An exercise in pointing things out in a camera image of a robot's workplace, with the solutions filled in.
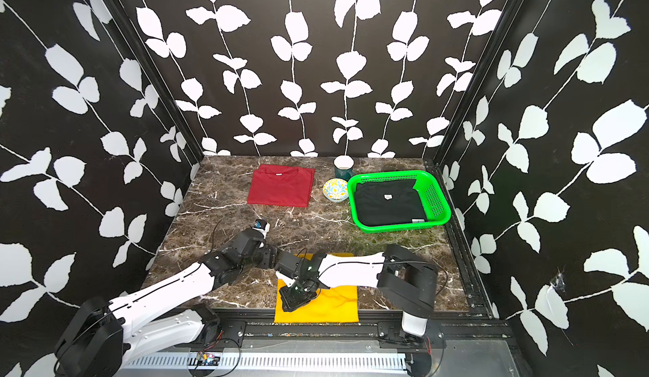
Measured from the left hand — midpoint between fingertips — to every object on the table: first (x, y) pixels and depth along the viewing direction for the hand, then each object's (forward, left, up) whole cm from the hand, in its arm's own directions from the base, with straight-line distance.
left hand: (273, 246), depth 85 cm
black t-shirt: (+20, -45, -5) cm, 49 cm away
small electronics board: (-31, +16, -8) cm, 36 cm away
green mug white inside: (+34, -27, +4) cm, 43 cm away
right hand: (-19, -5, -3) cm, 19 cm away
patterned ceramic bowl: (+27, -23, -5) cm, 36 cm away
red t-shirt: (+31, +1, -6) cm, 32 cm away
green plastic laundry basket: (+24, -62, -2) cm, 66 cm away
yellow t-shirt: (-18, -19, -6) cm, 27 cm away
